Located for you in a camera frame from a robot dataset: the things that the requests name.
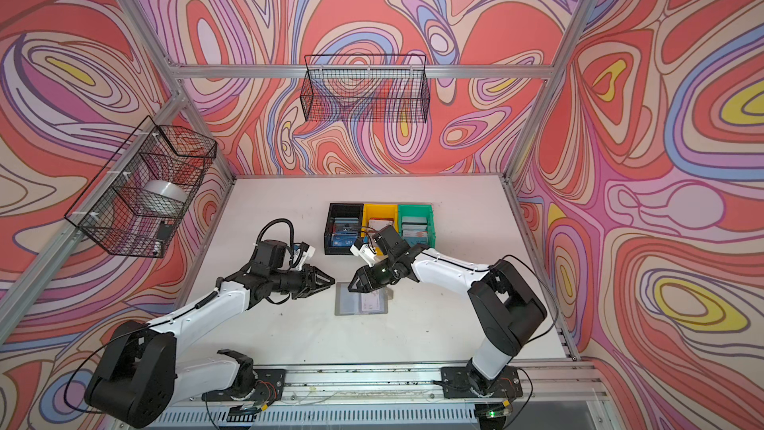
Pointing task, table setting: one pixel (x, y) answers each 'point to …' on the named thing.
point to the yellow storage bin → (378, 211)
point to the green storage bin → (423, 211)
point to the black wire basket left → (131, 205)
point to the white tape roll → (164, 197)
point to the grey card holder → (348, 302)
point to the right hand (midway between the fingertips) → (358, 292)
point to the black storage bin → (343, 228)
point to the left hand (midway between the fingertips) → (334, 282)
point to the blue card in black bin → (343, 240)
